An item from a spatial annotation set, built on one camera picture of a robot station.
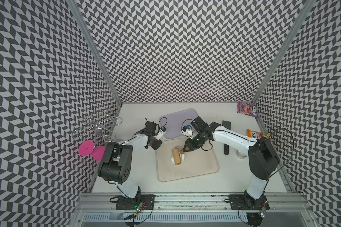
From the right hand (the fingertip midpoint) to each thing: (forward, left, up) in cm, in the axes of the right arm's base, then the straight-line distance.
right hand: (186, 152), depth 83 cm
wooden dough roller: (+2, +6, -4) cm, 8 cm away
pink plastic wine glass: (-6, +46, +20) cm, 51 cm away
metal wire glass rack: (+4, +44, +21) cm, 49 cm away
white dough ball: (-1, +3, -3) cm, 4 cm away
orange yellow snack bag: (+15, -49, -6) cm, 52 cm away
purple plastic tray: (+28, +8, -7) cm, 30 cm away
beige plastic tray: (-2, -10, -9) cm, 14 cm away
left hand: (+10, +20, -8) cm, 24 cm away
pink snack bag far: (+38, -49, -4) cm, 62 cm away
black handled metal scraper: (+24, -31, -6) cm, 40 cm away
